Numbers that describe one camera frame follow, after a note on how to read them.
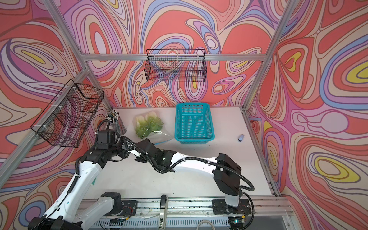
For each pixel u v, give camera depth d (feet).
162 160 1.80
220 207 2.42
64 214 1.26
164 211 2.26
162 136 3.17
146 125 3.21
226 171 1.45
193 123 3.64
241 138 3.23
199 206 2.46
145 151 1.71
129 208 2.40
